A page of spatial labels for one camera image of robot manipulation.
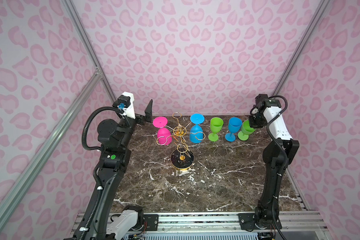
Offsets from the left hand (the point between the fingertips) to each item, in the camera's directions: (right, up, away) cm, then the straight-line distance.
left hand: (138, 94), depth 57 cm
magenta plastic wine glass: (+8, -17, +14) cm, 23 cm away
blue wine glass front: (+49, -11, +38) cm, 63 cm away
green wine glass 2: (+37, -11, +36) cm, 53 cm away
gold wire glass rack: (+16, -31, +36) cm, 51 cm away
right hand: (+62, -11, +36) cm, 72 cm away
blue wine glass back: (+24, -15, +25) cm, 37 cm away
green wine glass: (+55, -14, +35) cm, 67 cm away
